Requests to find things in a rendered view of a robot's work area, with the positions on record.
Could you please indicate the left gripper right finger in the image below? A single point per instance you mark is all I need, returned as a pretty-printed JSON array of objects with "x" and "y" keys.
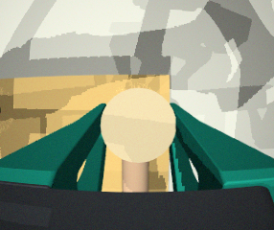
[{"x": 221, "y": 161}]

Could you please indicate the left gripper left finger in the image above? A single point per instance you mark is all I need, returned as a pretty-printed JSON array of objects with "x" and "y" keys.
[{"x": 55, "y": 160}]

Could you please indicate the yellow flat stool seat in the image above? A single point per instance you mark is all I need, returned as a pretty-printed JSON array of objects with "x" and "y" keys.
[{"x": 31, "y": 108}]

